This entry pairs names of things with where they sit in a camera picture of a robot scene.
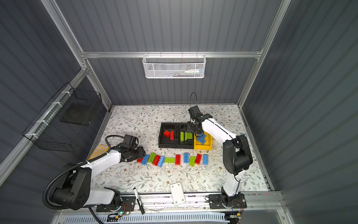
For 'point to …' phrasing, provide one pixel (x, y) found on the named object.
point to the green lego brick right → (182, 136)
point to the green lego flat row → (169, 160)
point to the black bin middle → (186, 144)
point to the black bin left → (164, 142)
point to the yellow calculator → (101, 149)
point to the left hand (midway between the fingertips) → (142, 154)
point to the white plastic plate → (177, 193)
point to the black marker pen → (138, 201)
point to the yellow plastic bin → (207, 145)
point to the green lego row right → (192, 161)
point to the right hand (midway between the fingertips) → (192, 128)
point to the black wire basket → (60, 119)
